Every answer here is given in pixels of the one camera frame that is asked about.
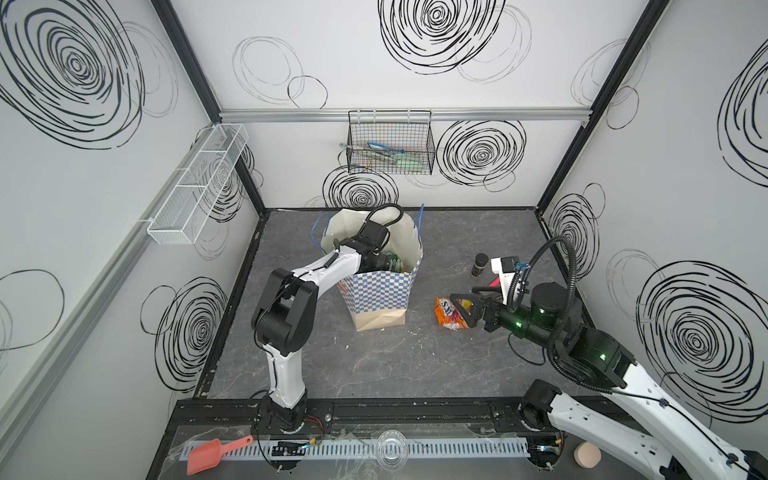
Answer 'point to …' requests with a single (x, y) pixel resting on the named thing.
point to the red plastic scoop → (206, 453)
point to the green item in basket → (409, 161)
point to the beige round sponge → (587, 455)
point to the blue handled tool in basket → (381, 147)
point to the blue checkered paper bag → (378, 300)
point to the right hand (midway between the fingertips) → (460, 295)
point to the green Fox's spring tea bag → (396, 264)
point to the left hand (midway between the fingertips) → (375, 261)
